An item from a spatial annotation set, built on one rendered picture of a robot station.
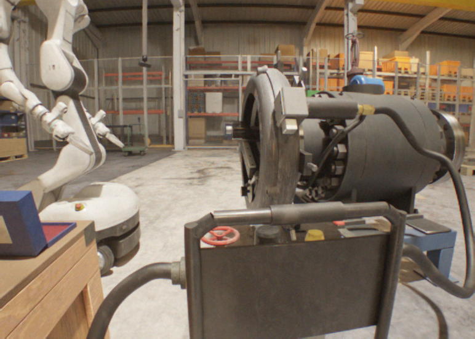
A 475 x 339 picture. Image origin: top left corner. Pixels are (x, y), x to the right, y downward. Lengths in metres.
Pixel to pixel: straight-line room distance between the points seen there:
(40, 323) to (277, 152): 0.76
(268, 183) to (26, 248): 0.72
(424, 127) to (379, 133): 0.26
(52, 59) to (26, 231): 1.06
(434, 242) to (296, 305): 0.95
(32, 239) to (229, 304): 0.36
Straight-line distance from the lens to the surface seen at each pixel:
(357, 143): 1.12
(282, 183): 0.91
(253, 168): 1.12
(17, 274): 0.51
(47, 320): 0.57
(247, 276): 0.44
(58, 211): 1.29
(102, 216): 1.26
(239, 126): 1.31
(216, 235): 0.45
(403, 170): 1.30
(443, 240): 1.40
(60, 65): 1.44
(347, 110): 0.92
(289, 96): 0.83
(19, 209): 0.51
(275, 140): 0.89
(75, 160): 1.38
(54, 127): 1.24
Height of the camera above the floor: 0.69
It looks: 7 degrees down
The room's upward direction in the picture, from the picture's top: straight up
